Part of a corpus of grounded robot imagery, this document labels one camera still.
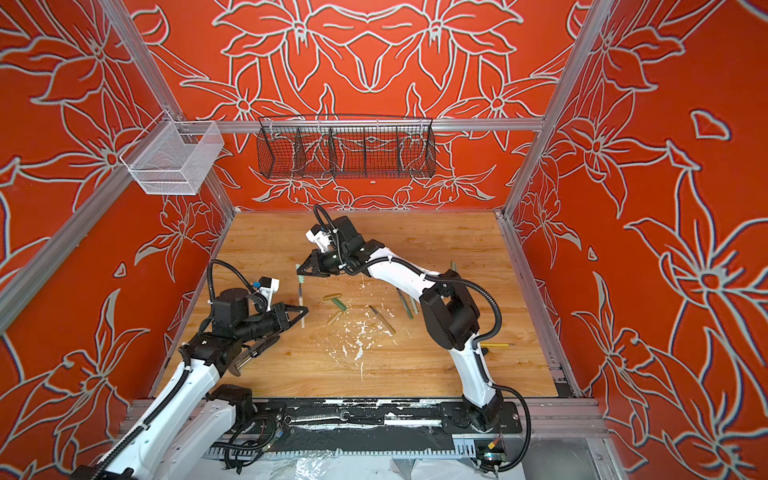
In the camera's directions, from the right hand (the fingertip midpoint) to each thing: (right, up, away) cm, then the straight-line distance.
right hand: (293, 272), depth 79 cm
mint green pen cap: (+2, -1, +1) cm, 2 cm away
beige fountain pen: (+2, -8, -2) cm, 9 cm away
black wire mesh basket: (+7, +41, +21) cm, 47 cm away
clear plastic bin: (-42, +35, +13) cm, 56 cm away
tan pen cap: (+7, -10, +16) cm, 21 cm away
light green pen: (+34, -12, +14) cm, 39 cm away
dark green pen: (+32, -13, +14) cm, 37 cm away
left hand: (+4, -10, -3) cm, 11 cm away
